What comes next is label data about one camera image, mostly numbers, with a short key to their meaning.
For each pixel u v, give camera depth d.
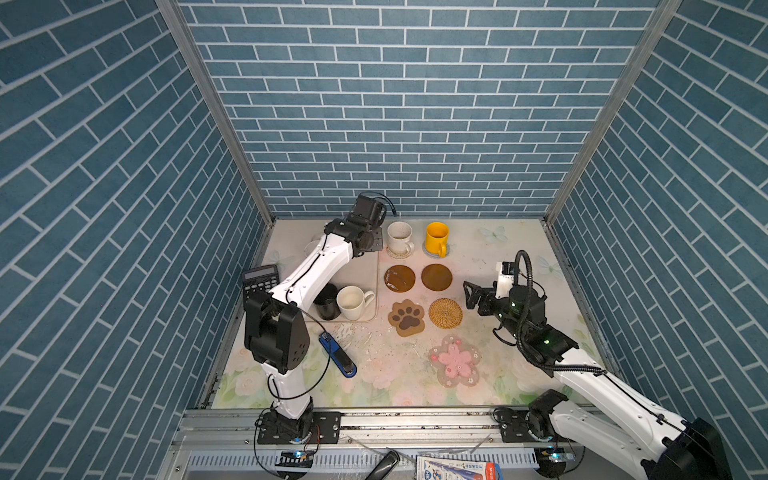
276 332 0.47
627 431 0.46
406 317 0.94
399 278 1.02
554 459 0.71
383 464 0.66
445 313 0.94
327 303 0.91
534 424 0.66
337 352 0.83
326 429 0.74
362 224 0.65
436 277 1.02
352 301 0.91
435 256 1.08
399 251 1.06
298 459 0.72
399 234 1.07
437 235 1.05
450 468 0.68
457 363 0.85
